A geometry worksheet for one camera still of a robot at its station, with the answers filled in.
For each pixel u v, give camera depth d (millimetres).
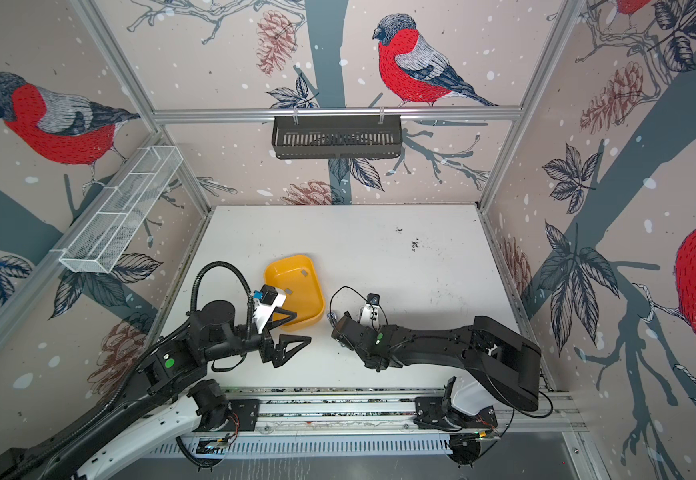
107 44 762
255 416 739
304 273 1008
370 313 761
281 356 578
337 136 1065
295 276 1001
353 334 638
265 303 582
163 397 480
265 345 571
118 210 774
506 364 427
